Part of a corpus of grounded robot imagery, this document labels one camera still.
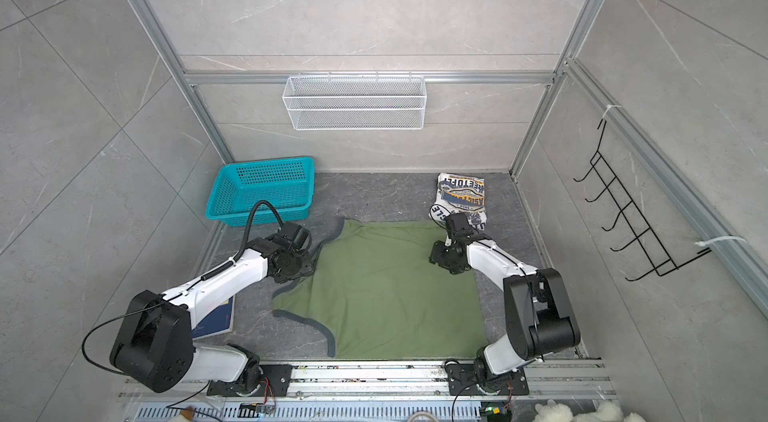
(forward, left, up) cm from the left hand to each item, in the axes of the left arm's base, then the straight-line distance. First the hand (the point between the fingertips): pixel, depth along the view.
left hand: (304, 261), depth 88 cm
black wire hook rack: (-17, -80, +27) cm, 86 cm away
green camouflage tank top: (-9, -23, -7) cm, 26 cm away
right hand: (+2, -41, -3) cm, 41 cm away
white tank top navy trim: (+27, -53, -3) cm, 60 cm away
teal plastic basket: (+36, +13, -5) cm, 39 cm away
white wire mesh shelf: (+47, -14, +23) cm, 55 cm away
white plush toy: (-40, -75, -2) cm, 85 cm away
